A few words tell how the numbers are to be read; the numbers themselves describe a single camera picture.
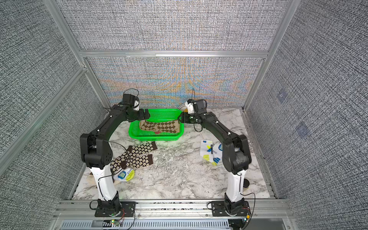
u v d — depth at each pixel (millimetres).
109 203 628
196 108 736
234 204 621
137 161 900
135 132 1008
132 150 947
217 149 954
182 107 1175
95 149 528
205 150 954
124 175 835
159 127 1031
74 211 764
